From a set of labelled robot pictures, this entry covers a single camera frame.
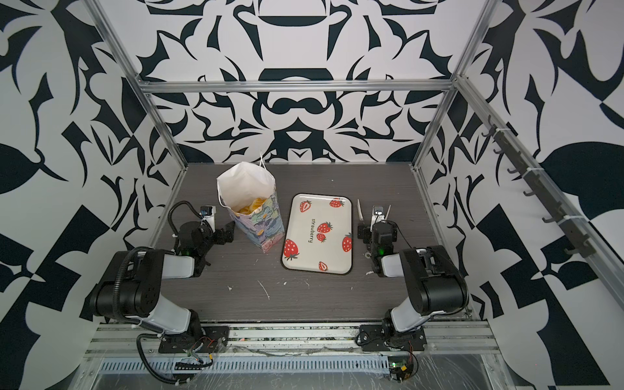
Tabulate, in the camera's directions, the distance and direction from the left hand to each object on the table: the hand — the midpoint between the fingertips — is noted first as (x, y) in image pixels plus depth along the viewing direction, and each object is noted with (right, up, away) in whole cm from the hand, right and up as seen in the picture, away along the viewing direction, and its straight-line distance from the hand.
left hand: (219, 218), depth 95 cm
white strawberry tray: (+39, -6, +2) cm, 39 cm away
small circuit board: (+61, -40, -24) cm, 77 cm away
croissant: (+16, +6, -8) cm, 19 cm away
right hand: (+60, 0, 0) cm, 60 cm away
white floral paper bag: (+11, +10, +2) cm, 15 cm away
